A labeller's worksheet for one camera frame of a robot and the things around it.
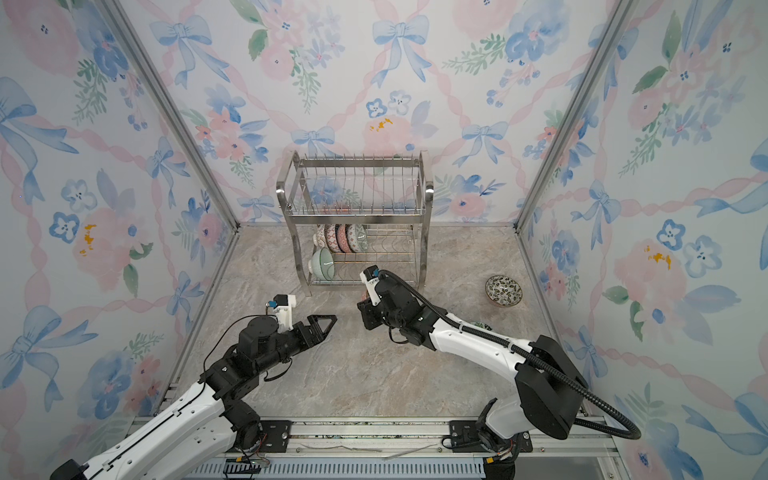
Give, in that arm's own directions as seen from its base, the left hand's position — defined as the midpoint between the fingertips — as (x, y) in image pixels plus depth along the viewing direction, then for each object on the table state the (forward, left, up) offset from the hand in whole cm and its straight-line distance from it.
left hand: (330, 321), depth 75 cm
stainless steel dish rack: (+50, -3, -12) cm, 51 cm away
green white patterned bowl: (+35, -4, -7) cm, 36 cm away
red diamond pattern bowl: (+33, +4, -6) cm, 34 cm away
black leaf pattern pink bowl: (+20, -53, -16) cm, 59 cm away
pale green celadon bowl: (+24, +6, -7) cm, 25 cm away
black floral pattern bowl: (+33, +1, -6) cm, 34 cm away
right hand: (+7, -7, -2) cm, 10 cm away
